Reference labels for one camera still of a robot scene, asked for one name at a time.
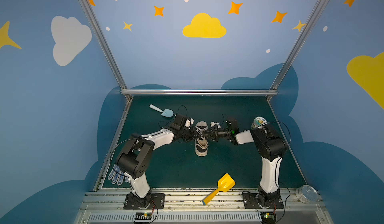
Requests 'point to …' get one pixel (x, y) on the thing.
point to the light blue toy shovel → (167, 112)
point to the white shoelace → (200, 130)
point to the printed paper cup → (258, 122)
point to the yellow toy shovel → (224, 184)
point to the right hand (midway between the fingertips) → (203, 132)
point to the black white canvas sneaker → (201, 143)
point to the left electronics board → (143, 216)
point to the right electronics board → (268, 217)
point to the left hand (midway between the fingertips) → (201, 134)
